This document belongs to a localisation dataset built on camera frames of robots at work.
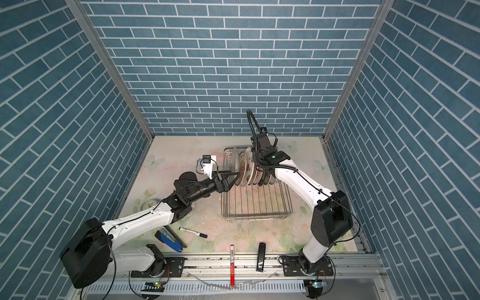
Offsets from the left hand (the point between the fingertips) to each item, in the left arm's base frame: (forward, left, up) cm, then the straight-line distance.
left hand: (236, 176), depth 72 cm
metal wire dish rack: (0, -16, -24) cm, 29 cm away
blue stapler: (-15, +32, -26) cm, 44 cm away
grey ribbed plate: (+10, +1, -5) cm, 11 cm away
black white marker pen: (-13, +21, -26) cm, 36 cm away
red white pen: (-27, +2, -25) cm, 36 cm away
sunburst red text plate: (+12, -2, -11) cm, 16 cm away
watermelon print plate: (+14, -6, -13) cm, 20 cm away
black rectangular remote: (-25, -10, -22) cm, 35 cm away
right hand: (+17, -11, -3) cm, 21 cm away
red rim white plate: (+7, -10, -13) cm, 18 cm away
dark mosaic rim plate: (+6, -13, -12) cm, 18 cm away
